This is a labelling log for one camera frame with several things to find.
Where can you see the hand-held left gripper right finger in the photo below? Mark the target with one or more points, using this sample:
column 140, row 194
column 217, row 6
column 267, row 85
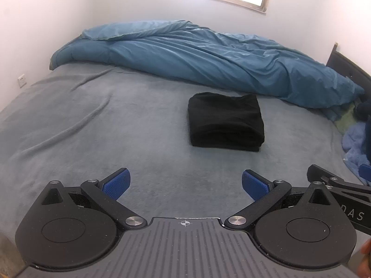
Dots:
column 255, row 184

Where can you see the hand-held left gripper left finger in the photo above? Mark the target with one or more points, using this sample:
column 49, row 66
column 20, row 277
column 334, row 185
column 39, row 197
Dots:
column 116, row 183

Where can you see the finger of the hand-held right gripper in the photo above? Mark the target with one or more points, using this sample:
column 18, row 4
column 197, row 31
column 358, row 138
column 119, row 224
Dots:
column 318, row 173
column 365, row 170

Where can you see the black pants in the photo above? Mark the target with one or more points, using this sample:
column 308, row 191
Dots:
column 226, row 121

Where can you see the person's right hand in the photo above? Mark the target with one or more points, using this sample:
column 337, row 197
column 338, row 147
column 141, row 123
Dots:
column 365, row 259

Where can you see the light blue towel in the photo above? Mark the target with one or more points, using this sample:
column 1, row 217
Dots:
column 356, row 144

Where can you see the green cloth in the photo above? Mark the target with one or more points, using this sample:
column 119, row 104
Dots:
column 347, row 118

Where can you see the grey bed blanket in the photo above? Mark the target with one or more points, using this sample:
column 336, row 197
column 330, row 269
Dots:
column 116, row 121

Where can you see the navy cloth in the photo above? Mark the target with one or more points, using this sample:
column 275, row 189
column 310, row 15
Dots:
column 365, row 108

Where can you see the dark wooden headboard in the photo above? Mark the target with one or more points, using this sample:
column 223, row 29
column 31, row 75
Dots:
column 345, row 66

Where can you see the blue duvet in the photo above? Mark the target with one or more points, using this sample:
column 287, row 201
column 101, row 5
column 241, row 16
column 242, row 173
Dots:
column 203, row 58

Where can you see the white wall socket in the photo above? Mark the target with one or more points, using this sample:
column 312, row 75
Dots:
column 22, row 81

